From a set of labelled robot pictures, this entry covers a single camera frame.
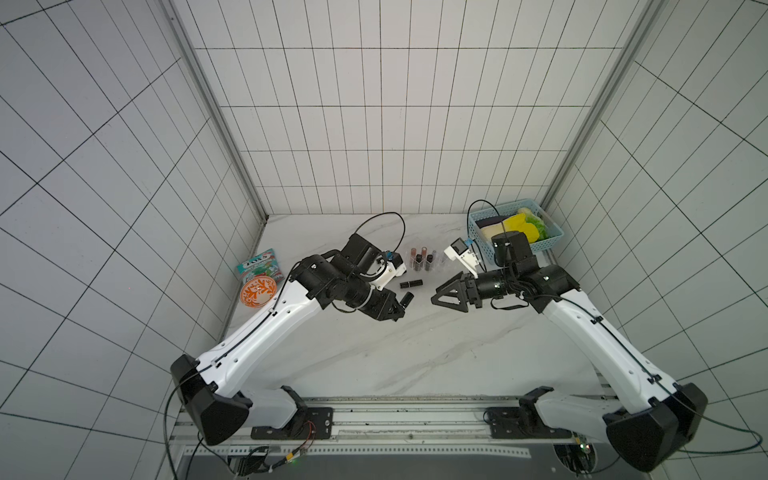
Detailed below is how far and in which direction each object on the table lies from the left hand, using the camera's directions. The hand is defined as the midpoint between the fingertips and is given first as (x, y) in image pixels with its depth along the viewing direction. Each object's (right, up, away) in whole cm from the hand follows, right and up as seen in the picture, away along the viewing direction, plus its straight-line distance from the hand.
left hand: (388, 319), depth 66 cm
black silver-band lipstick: (+10, +10, +32) cm, 35 cm away
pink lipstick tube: (+9, +13, +34) cm, 37 cm away
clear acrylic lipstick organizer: (+13, +9, +34) cm, 38 cm away
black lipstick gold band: (+8, +3, +32) cm, 33 cm away
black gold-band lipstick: (+5, +5, +2) cm, 7 cm away
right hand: (+9, +5, -1) cm, 10 cm away
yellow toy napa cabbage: (+44, +24, +41) cm, 65 cm away
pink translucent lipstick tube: (+12, +14, +31) cm, 37 cm away
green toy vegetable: (+55, +24, +41) cm, 73 cm away
